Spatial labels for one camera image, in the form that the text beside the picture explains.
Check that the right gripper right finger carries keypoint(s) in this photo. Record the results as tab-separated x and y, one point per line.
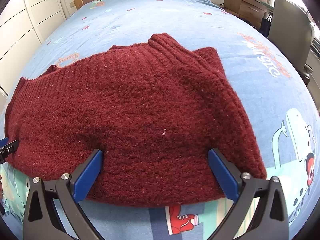
259	209

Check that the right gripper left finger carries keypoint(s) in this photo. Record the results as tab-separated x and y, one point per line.
41	220

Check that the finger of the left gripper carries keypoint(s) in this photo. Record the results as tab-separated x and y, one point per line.
7	148

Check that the dark red knitted sweater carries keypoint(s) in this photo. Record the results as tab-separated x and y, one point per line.
154	109

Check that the white wardrobe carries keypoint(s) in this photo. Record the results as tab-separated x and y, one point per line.
25	25

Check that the grey office chair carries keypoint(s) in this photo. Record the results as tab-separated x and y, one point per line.
291	33

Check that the wooden drawer nightstand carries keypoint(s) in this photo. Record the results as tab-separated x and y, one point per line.
251	10

